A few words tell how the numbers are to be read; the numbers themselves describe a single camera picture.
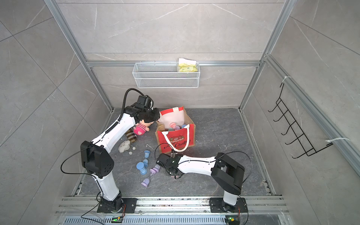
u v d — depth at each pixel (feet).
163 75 3.29
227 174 1.46
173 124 3.04
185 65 2.81
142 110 2.16
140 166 2.56
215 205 2.41
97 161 1.54
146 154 2.98
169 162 2.12
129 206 2.42
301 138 2.10
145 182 2.59
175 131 3.03
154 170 2.73
